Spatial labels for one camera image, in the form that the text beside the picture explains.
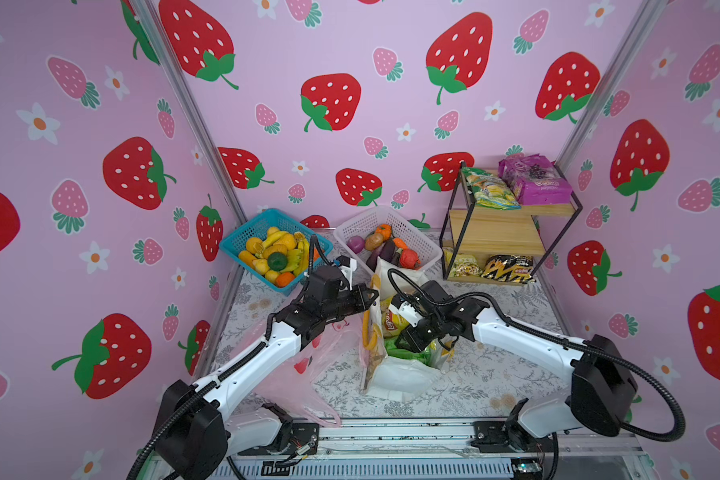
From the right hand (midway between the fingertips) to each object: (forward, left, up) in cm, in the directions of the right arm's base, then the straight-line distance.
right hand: (397, 340), depth 80 cm
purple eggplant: (+39, +6, -6) cm, 40 cm away
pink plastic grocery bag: (-9, +21, -10) cm, 25 cm away
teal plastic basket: (+43, +57, -1) cm, 71 cm away
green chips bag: (-3, +1, 0) cm, 3 cm away
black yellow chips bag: (+33, -36, -4) cm, 49 cm away
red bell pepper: (+33, -2, -4) cm, 33 cm away
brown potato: (+41, +11, -4) cm, 42 cm away
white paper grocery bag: (-10, +1, +5) cm, 12 cm away
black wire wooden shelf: (+35, -30, +5) cm, 46 cm away
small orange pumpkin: (+47, +8, -4) cm, 48 cm away
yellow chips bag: (+5, +2, -1) cm, 5 cm away
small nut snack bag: (+34, -22, -6) cm, 41 cm away
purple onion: (+38, +18, -4) cm, 42 cm away
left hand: (+7, +5, +12) cm, 15 cm away
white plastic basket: (+38, -8, -2) cm, 38 cm away
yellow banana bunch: (+36, +38, -2) cm, 52 cm away
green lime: (+24, +43, 0) cm, 49 cm away
